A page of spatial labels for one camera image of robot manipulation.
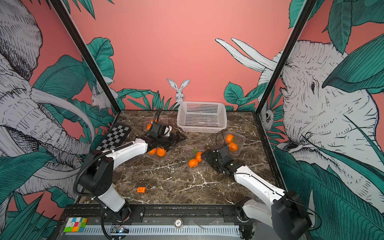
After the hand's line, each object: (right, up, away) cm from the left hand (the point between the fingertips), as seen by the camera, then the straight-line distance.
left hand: (184, 139), depth 87 cm
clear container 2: (-17, -12, +1) cm, 20 cm away
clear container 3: (+33, -2, +10) cm, 35 cm away
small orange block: (-23, -26, -8) cm, 36 cm away
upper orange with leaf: (+9, -11, +4) cm, 15 cm away
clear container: (-31, +13, +29) cm, 45 cm away
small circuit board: (-29, -41, -18) cm, 53 cm away
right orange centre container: (-15, -9, +6) cm, 18 cm away
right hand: (+12, -9, -3) cm, 15 cm away
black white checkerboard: (-49, 0, +14) cm, 51 cm away
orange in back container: (-27, +8, +18) cm, 33 cm away
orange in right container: (+29, 0, +10) cm, 31 cm away
